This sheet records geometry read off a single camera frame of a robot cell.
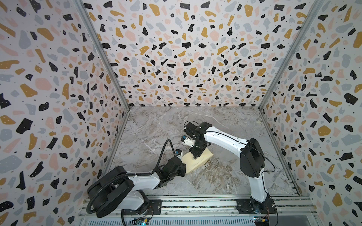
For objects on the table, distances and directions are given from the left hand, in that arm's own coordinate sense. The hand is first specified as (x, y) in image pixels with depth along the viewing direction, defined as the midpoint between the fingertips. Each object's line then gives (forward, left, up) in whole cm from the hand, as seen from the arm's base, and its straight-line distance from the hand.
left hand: (187, 163), depth 86 cm
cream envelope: (0, -3, -2) cm, 3 cm away
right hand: (+5, -4, +6) cm, 8 cm away
